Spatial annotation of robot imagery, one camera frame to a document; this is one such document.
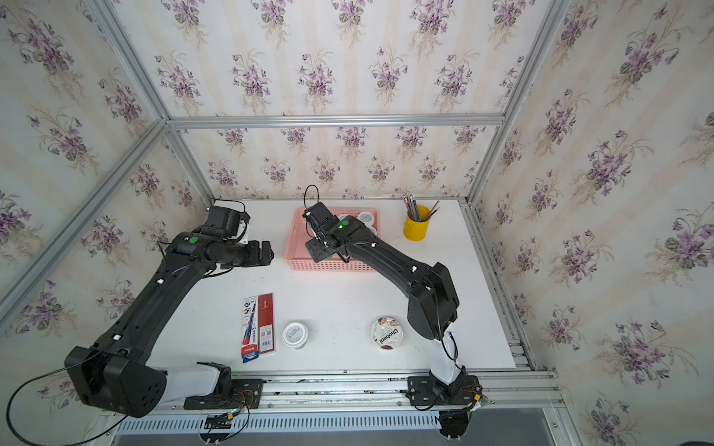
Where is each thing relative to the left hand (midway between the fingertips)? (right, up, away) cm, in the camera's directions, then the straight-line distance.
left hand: (262, 256), depth 78 cm
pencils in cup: (+48, +14, +22) cm, 55 cm away
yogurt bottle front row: (+10, -22, 0) cm, 24 cm away
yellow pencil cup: (+50, +7, +24) cm, 55 cm away
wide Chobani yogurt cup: (+36, -23, +1) cm, 43 cm away
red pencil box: (-1, -22, +7) cm, 23 cm away
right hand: (+17, +3, +7) cm, 19 cm away
